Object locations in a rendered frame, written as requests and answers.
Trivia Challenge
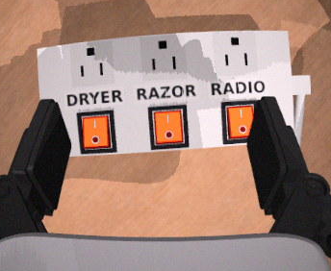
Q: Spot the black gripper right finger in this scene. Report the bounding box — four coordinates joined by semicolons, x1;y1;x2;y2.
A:
246;96;331;258

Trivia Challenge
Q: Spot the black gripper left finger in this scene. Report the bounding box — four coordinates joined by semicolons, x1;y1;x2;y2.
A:
0;99;71;239

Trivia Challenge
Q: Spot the white power strip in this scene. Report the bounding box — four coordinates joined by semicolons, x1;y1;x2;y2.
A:
38;31;311;157

